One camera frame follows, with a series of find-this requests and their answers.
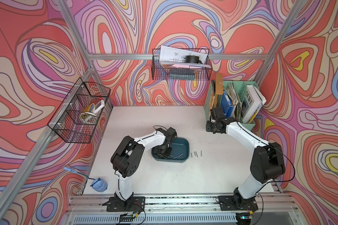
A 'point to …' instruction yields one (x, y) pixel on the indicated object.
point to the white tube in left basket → (98, 106)
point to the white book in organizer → (254, 101)
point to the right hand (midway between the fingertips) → (210, 130)
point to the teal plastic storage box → (180, 151)
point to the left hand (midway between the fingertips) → (165, 156)
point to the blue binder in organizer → (226, 105)
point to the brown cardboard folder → (218, 87)
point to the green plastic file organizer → (228, 94)
